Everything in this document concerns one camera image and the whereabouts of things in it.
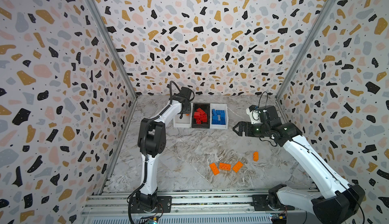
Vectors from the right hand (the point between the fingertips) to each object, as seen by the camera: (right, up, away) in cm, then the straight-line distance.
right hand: (240, 126), depth 75 cm
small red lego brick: (-23, +4, +28) cm, 37 cm away
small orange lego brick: (-32, +5, +33) cm, 46 cm away
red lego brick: (-20, +7, +32) cm, 38 cm away
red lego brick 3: (-18, +3, +30) cm, 35 cm away
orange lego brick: (+13, -19, +15) cm, 28 cm away
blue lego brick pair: (-5, +6, +35) cm, 36 cm away
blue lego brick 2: (-11, +5, +34) cm, 36 cm away
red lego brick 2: (-22, +1, +30) cm, 37 cm away
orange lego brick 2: (+1, -24, +11) cm, 26 cm away
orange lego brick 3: (-12, -25, +11) cm, 30 cm away
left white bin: (-30, 0, +28) cm, 41 cm away
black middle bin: (-17, +10, +36) cm, 41 cm away
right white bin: (-7, +10, +37) cm, 39 cm away
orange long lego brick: (-6, -24, +11) cm, 27 cm away
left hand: (-29, +10, +24) cm, 39 cm away
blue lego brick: (-10, +1, +31) cm, 33 cm away
